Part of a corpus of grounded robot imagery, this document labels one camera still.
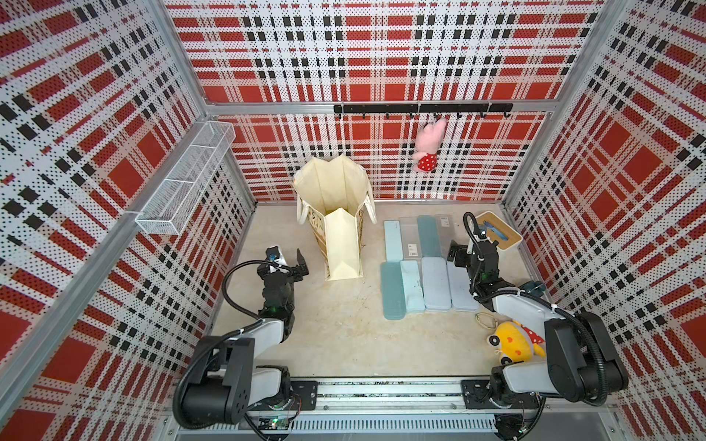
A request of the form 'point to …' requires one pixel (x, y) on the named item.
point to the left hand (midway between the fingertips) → (288, 253)
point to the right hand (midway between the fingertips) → (470, 241)
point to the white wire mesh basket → (168, 208)
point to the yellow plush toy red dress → (517, 343)
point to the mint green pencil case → (413, 286)
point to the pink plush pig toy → (427, 146)
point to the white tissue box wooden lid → (496, 231)
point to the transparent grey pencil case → (447, 232)
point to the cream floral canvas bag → (333, 195)
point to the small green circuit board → (278, 423)
